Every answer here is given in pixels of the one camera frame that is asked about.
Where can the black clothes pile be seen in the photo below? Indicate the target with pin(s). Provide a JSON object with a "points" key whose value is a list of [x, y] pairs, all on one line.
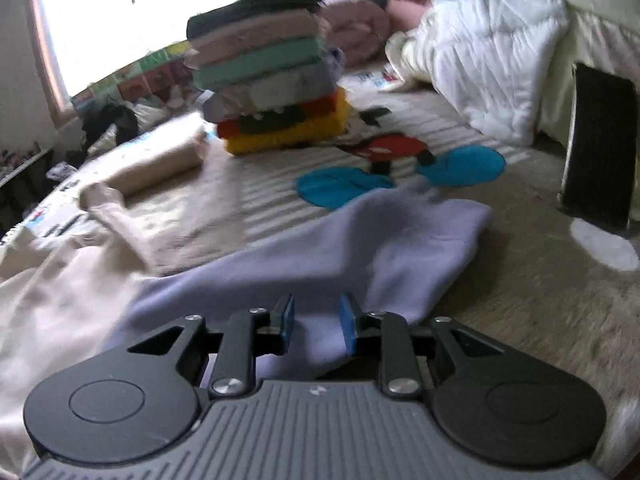
{"points": [[98, 120]]}

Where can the pink folded garment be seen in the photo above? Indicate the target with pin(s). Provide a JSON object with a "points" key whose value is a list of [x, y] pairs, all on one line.
{"points": [[244, 36]]}

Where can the lavender pillow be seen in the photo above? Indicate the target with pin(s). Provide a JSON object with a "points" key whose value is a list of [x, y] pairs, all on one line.
{"points": [[359, 28]]}

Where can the white quilted comforter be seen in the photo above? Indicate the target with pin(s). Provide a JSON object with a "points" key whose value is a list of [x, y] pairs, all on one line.
{"points": [[488, 58]]}

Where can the dark striped folded garment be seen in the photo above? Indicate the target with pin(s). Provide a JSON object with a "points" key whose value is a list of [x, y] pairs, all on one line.
{"points": [[201, 24]]}

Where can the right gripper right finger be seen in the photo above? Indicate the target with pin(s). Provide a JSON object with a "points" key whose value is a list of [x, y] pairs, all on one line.
{"points": [[491, 400]]}

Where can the lavender purple sweater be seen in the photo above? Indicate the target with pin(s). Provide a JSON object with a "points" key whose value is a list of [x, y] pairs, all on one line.
{"points": [[395, 249]]}

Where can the Mickey Mouse plush blanket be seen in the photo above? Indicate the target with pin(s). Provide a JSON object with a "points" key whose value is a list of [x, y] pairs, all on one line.
{"points": [[173, 224]]}

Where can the cream beige garment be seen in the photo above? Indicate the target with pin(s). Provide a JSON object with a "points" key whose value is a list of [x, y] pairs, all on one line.
{"points": [[59, 301]]}

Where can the cream duvet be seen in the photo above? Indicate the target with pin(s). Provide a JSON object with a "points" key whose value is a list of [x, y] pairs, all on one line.
{"points": [[603, 34]]}

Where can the mint green folded garment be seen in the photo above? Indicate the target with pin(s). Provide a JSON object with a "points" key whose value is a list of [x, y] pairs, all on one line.
{"points": [[260, 62]]}

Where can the red green folded garment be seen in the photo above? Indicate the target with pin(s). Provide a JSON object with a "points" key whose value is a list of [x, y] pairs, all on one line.
{"points": [[272, 120]]}

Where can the folded beige garment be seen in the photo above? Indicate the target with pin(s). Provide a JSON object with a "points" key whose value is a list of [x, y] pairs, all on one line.
{"points": [[152, 171]]}

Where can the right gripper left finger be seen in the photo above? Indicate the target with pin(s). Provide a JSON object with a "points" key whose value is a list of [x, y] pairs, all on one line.
{"points": [[137, 399]]}

